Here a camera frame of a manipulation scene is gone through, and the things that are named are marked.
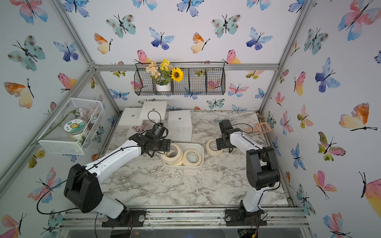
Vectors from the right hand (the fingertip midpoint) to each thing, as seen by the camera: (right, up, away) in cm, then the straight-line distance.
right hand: (229, 143), depth 95 cm
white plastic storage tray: (-20, -2, +1) cm, 20 cm away
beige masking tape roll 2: (-26, -11, -8) cm, 30 cm away
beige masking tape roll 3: (-10, -7, +2) cm, 12 cm away
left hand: (-39, +1, -8) cm, 40 cm away
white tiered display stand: (-33, +13, 0) cm, 35 cm away
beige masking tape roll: (-33, -9, -11) cm, 36 cm away
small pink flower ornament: (-59, +9, +3) cm, 60 cm away
